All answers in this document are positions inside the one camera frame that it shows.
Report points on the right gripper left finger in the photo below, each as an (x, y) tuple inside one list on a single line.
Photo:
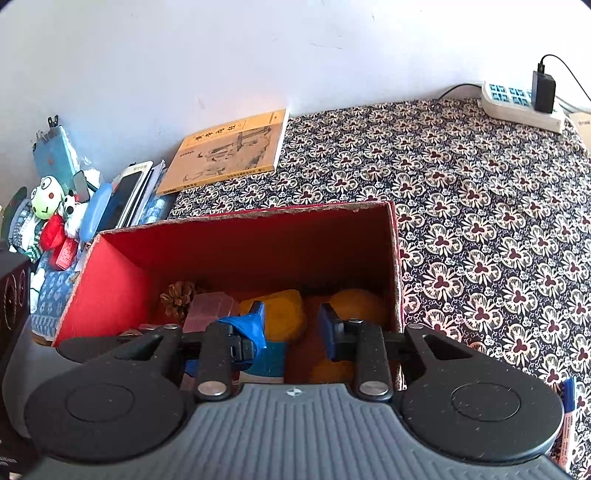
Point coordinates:
[(211, 359)]

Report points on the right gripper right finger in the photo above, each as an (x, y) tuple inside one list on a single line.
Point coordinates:
[(368, 347)]

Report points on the orange gourd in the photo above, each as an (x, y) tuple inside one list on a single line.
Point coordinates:
[(339, 318)]

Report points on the clear plastic case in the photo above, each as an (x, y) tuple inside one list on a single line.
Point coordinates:
[(205, 309)]

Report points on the blue white marker pen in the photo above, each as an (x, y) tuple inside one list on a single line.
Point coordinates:
[(562, 450)]

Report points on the blue capped white bottle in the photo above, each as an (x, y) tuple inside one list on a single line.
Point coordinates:
[(268, 367)]

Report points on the yellow plastic container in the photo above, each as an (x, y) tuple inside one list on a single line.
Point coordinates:
[(285, 318)]

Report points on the brown pine cone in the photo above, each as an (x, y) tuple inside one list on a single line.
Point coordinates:
[(177, 299)]

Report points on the red cardboard box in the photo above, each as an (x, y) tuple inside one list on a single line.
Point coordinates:
[(317, 250)]

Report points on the white smartphone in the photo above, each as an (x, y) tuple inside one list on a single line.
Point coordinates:
[(124, 195)]

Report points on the blue glasses case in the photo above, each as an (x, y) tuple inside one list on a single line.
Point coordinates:
[(95, 209)]

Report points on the floral patterned tablecloth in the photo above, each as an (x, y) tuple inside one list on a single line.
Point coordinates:
[(494, 224)]

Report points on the yellow paperback book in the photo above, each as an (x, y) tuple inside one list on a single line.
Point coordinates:
[(238, 148)]

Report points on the green frog plush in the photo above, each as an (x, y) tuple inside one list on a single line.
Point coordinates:
[(46, 197)]

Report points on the blue notebook with clips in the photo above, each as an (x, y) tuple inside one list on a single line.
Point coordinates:
[(54, 155)]

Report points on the white power strip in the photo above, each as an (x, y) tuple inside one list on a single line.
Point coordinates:
[(514, 105)]

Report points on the black charger plug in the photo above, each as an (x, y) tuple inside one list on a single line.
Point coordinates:
[(543, 90)]

